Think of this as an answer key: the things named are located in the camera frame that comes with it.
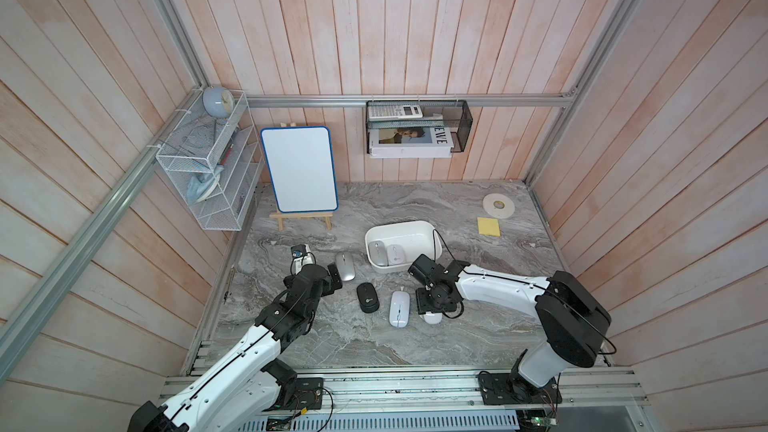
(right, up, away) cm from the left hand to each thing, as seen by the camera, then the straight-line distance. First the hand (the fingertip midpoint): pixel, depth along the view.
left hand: (321, 271), depth 82 cm
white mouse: (+23, -12, +3) cm, 26 cm away
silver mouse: (+6, -1, +13) cm, 14 cm away
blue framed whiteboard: (-8, +31, +11) cm, 34 cm away
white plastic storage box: (+29, +7, +20) cm, 36 cm away
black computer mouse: (+13, -9, +6) cm, 17 cm away
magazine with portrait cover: (+26, +39, +11) cm, 48 cm away
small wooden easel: (-17, +15, +19) cm, 30 cm away
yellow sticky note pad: (+57, +11, +25) cm, 63 cm away
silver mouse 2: (+16, +3, +16) cm, 23 cm away
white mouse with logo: (+22, +3, +15) cm, 27 cm away
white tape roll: (+63, +16, +28) cm, 71 cm away
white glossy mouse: (+32, -13, +1) cm, 34 cm away
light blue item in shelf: (-34, +25, -1) cm, 42 cm away
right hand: (+31, -11, +6) cm, 33 cm away
